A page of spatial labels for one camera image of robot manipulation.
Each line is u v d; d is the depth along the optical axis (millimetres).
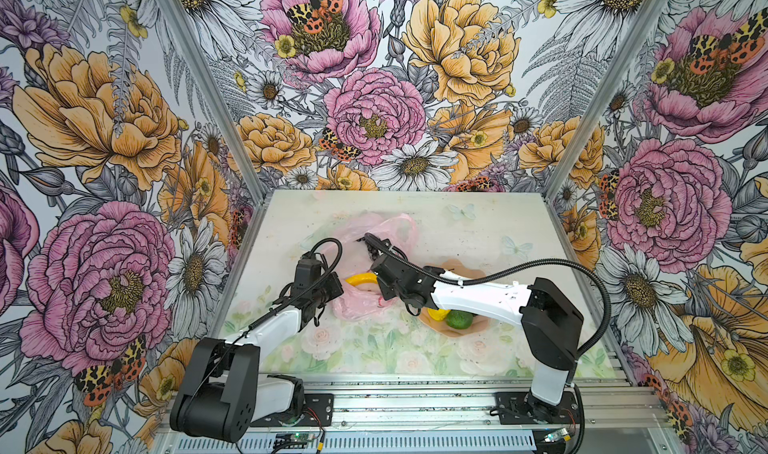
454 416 745
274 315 574
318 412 739
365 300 878
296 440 703
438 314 853
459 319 814
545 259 486
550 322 475
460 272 598
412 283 647
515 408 741
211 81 893
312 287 645
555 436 715
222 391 416
